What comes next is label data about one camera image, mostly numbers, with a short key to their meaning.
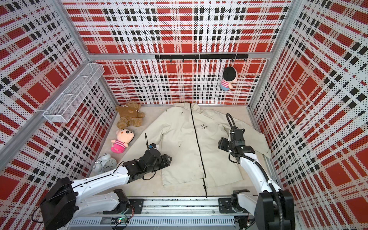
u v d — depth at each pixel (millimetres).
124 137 945
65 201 400
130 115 1047
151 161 628
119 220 692
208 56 890
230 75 924
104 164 779
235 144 640
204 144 960
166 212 733
